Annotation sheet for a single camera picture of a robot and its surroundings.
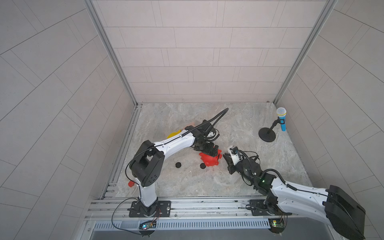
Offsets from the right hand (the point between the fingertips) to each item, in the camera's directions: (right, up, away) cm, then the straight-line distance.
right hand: (223, 156), depth 80 cm
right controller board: (+23, -28, -13) cm, 39 cm away
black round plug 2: (-11, -7, +4) cm, 14 cm away
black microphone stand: (+32, +9, +16) cm, 37 cm away
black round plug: (-25, -6, +4) cm, 27 cm away
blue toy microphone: (+31, +24, 0) cm, 39 cm away
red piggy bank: (-7, -2, -1) cm, 8 cm away
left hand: (-5, +2, +5) cm, 7 cm away
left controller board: (-35, -26, -17) cm, 47 cm away
